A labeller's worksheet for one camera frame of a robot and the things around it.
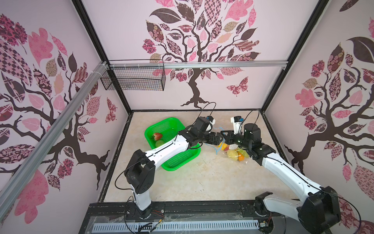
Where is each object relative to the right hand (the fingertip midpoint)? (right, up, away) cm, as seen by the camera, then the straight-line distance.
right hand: (222, 130), depth 79 cm
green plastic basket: (-34, 0, +28) cm, 44 cm away
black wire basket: (-55, +36, +16) cm, 68 cm away
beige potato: (+9, -16, +11) cm, 22 cm away
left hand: (-3, -5, +2) cm, 6 cm away
